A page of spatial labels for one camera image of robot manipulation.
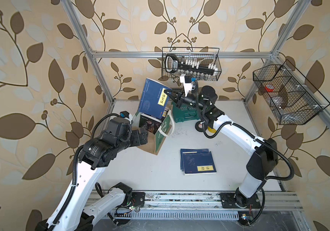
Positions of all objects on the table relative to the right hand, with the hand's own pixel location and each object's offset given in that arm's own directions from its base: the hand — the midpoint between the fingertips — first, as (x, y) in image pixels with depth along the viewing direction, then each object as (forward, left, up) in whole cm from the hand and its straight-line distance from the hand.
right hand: (165, 90), depth 67 cm
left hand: (-16, +13, -11) cm, 23 cm away
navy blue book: (-19, -17, -41) cm, 48 cm away
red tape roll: (+10, -59, -10) cm, 61 cm away
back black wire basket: (+37, -24, -9) cm, 45 cm away
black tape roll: (+5, -24, -42) cm, 49 cm away
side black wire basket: (+1, -66, -9) cm, 67 cm away
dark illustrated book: (0, +11, -26) cm, 28 cm away
